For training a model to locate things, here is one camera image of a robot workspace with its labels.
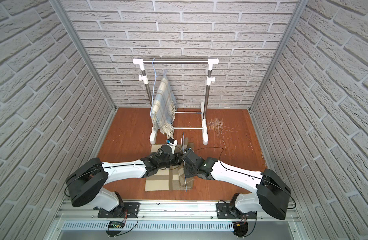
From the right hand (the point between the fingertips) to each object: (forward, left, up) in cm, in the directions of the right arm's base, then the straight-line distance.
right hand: (184, 172), depth 80 cm
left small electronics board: (-21, +36, -9) cm, 43 cm away
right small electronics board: (-26, -26, -8) cm, 38 cm away
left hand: (+10, -2, +4) cm, 11 cm away
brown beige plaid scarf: (+20, +19, -6) cm, 29 cm away
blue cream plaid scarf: (+35, +11, +14) cm, 40 cm away
